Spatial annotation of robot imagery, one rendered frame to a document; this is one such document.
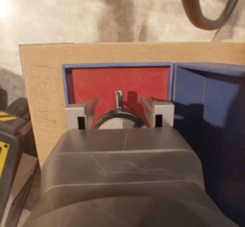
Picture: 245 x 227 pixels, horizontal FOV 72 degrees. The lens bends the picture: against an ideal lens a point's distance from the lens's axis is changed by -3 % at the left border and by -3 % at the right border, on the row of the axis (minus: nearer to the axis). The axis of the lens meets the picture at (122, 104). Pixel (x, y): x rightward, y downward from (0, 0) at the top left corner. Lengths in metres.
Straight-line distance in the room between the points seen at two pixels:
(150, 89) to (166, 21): 0.52
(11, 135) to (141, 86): 0.33
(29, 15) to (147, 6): 0.41
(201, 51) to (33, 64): 0.17
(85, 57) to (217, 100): 0.13
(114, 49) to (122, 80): 0.03
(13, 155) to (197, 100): 0.39
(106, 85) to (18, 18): 0.60
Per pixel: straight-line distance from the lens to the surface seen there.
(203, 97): 0.20
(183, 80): 0.18
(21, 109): 0.62
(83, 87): 0.18
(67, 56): 0.19
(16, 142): 0.44
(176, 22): 0.69
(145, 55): 0.19
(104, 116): 0.16
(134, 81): 0.18
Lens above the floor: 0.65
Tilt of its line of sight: 73 degrees down
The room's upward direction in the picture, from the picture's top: 173 degrees clockwise
